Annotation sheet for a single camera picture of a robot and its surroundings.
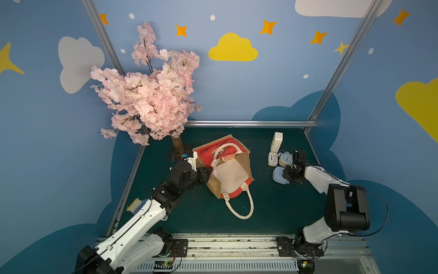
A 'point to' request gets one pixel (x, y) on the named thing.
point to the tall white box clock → (276, 142)
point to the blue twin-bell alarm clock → (285, 158)
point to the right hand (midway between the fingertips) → (291, 174)
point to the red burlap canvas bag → (231, 168)
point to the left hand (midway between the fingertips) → (212, 166)
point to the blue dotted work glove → (165, 218)
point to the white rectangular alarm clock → (272, 158)
